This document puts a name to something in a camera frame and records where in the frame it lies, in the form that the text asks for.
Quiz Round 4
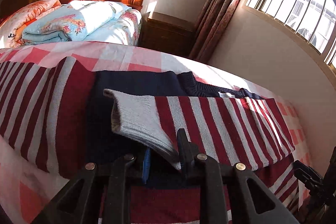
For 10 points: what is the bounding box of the light blue floral quilt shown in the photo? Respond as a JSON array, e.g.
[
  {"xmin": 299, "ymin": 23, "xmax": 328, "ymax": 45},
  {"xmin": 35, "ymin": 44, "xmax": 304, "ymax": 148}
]
[{"xmin": 22, "ymin": 0, "xmax": 142, "ymax": 46}]

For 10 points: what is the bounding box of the pink floral quilt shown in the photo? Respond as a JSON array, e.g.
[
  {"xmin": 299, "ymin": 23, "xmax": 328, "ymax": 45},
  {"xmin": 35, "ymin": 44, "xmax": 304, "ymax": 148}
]
[{"xmin": 1, "ymin": 0, "xmax": 61, "ymax": 48}]

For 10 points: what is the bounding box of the red grey striped sweater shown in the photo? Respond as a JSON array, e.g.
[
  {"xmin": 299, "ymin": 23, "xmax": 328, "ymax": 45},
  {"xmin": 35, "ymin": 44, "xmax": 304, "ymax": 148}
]
[{"xmin": 1, "ymin": 56, "xmax": 299, "ymax": 223}]

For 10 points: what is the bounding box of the pink floral curtain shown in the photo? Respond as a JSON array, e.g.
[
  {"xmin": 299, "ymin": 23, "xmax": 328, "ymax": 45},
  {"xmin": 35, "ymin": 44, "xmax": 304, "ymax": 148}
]
[{"xmin": 189, "ymin": 0, "xmax": 240, "ymax": 63}]

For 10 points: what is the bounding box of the pink checkered bed sheet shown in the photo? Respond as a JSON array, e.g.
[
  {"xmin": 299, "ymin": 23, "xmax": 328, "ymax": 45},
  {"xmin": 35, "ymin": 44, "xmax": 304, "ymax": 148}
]
[{"xmin": 1, "ymin": 42, "xmax": 310, "ymax": 223}]

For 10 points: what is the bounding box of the dark wooden nightstand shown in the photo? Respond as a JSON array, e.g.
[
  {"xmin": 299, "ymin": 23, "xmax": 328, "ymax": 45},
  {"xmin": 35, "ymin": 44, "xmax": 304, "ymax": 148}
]
[{"xmin": 138, "ymin": 12, "xmax": 194, "ymax": 57}]

